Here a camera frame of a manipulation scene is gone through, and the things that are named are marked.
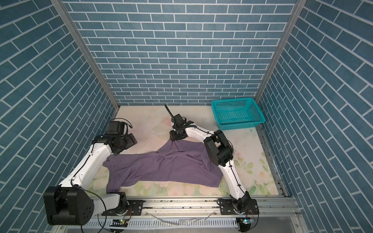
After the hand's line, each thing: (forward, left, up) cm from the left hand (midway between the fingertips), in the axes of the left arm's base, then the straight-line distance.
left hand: (133, 142), depth 84 cm
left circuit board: (-37, +2, -16) cm, 40 cm away
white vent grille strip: (-37, -43, -13) cm, 58 cm away
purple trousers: (-6, -23, -13) cm, 27 cm away
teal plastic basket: (+35, -72, -11) cm, 80 cm away
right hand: (+11, -22, -11) cm, 26 cm away
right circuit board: (-37, -62, -14) cm, 73 cm away
